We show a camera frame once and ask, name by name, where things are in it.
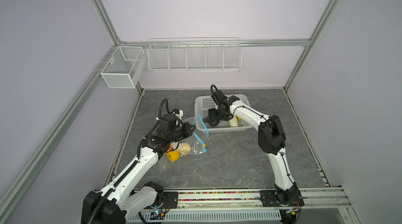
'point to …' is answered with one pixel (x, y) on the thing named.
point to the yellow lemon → (173, 155)
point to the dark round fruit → (214, 122)
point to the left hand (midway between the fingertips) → (196, 129)
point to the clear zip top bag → (194, 144)
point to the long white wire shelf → (194, 54)
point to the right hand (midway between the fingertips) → (214, 118)
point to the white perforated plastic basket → (202, 104)
